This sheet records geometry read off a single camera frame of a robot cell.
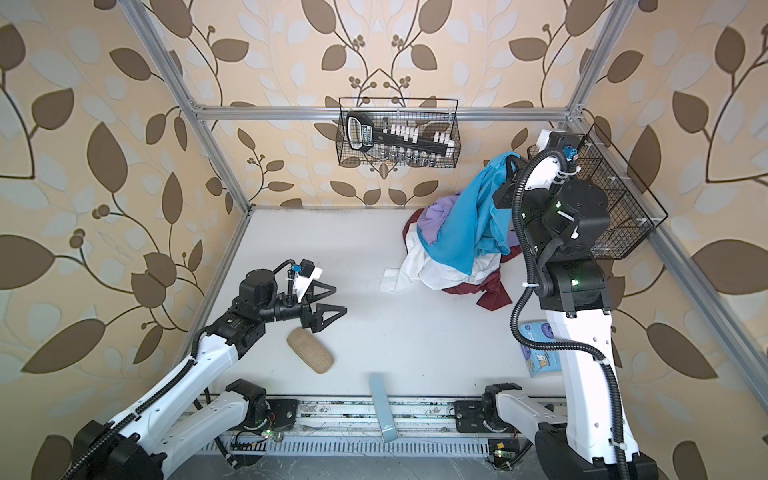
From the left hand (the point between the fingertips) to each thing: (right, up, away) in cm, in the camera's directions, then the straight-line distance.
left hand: (340, 299), depth 72 cm
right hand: (+35, +29, -19) cm, 50 cm away
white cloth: (+24, +5, +23) cm, 34 cm away
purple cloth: (+24, +21, +13) cm, 35 cm away
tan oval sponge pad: (-11, -16, +11) cm, 22 cm away
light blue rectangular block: (+10, -25, +4) cm, 27 cm away
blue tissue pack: (+52, -17, +5) cm, 55 cm away
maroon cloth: (+44, -2, +22) cm, 50 cm away
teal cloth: (+33, +19, -1) cm, 38 cm away
